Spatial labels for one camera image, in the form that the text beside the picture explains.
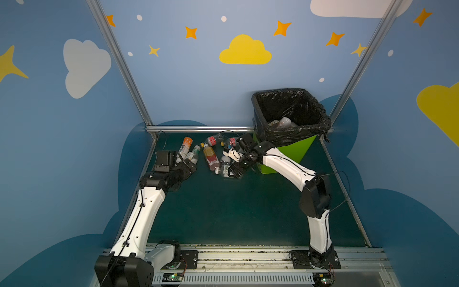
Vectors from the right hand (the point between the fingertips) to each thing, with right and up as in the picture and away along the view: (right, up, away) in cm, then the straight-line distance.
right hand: (234, 167), depth 88 cm
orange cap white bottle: (-30, +11, +23) cm, 40 cm away
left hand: (-19, -1, -9) cm, 21 cm away
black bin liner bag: (+37, +31, +5) cm, 49 cm away
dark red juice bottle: (-13, +3, +15) cm, 20 cm away
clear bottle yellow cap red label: (-14, +15, +26) cm, 33 cm away
